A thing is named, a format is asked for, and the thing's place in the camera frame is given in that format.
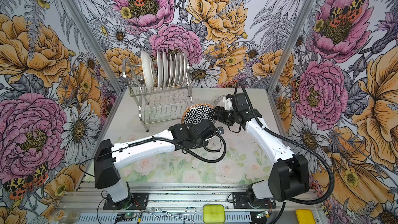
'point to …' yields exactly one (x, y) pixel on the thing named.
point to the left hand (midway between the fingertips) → (198, 132)
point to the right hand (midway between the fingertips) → (213, 120)
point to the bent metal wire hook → (158, 213)
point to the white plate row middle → (173, 69)
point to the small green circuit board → (125, 215)
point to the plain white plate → (197, 112)
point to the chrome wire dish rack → (159, 106)
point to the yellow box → (305, 216)
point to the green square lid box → (213, 213)
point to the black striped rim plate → (218, 101)
